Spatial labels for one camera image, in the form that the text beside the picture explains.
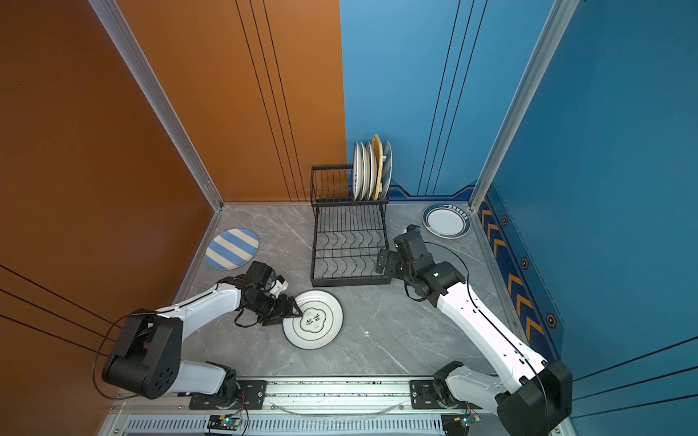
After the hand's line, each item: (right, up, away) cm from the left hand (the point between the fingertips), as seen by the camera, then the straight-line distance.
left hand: (296, 313), depth 87 cm
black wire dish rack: (+16, +25, +22) cm, 37 cm away
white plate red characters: (+25, +48, +15) cm, 56 cm away
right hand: (+30, +18, -8) cm, 36 cm away
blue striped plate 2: (+30, +46, 0) cm, 55 cm away
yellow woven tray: (+28, +51, +18) cm, 61 cm away
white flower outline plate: (+8, -3, -1) cm, 9 cm away
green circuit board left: (-15, -24, -16) cm, 32 cm away
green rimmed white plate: (+58, +30, +27) cm, 71 cm away
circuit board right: (+46, -24, -17) cm, 54 cm away
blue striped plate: (-30, +19, +19) cm, 40 cm away
